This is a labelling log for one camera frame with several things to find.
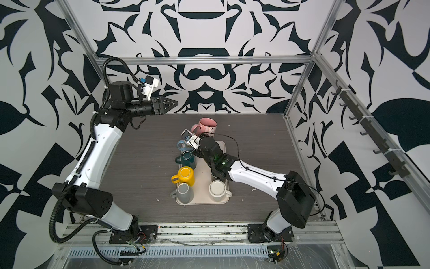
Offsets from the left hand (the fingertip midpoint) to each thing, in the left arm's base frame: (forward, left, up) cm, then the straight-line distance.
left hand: (175, 100), depth 67 cm
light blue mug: (+5, +3, -40) cm, 41 cm away
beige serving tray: (-14, -8, -42) cm, 45 cm away
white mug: (-24, -16, -35) cm, 45 cm away
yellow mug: (-16, -1, -33) cm, 37 cm away
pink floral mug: (-3, -12, -12) cm, 17 cm away
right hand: (-4, -7, -15) cm, 18 cm away
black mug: (-28, -15, -10) cm, 33 cm away
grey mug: (-26, -1, -32) cm, 41 cm away
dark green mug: (-8, -1, -32) cm, 33 cm away
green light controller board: (-48, -40, -43) cm, 76 cm away
